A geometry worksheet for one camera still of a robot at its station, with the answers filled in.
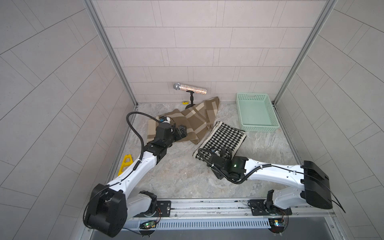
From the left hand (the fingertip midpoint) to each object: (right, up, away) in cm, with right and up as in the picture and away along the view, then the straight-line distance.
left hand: (183, 127), depth 83 cm
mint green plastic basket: (+52, +8, +30) cm, 61 cm away
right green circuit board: (+45, -43, -16) cm, 64 cm away
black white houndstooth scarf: (+24, -6, +12) cm, 28 cm away
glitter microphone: (+3, +24, +13) cm, 28 cm away
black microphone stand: (+4, +19, +22) cm, 29 cm away
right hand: (+20, -22, -3) cm, 29 cm away
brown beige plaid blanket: (+8, +4, +22) cm, 24 cm away
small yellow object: (-2, +16, +32) cm, 36 cm away
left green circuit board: (-14, -41, -18) cm, 47 cm away
